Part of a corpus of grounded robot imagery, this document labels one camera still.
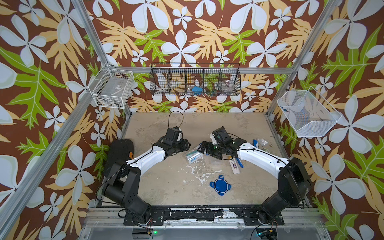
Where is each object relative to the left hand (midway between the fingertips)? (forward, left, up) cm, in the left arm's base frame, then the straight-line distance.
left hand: (188, 143), depth 90 cm
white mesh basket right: (+8, -68, +17) cm, 70 cm away
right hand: (-6, -8, +1) cm, 10 cm away
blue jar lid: (-22, -19, -11) cm, 31 cm away
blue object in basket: (+28, -5, +18) cm, 34 cm away
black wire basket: (+37, -4, +20) cm, 42 cm away
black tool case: (-2, +42, -6) cm, 43 cm away
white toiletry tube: (-11, -29, -9) cm, 32 cm away
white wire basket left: (+22, +44, +24) cm, 55 cm away
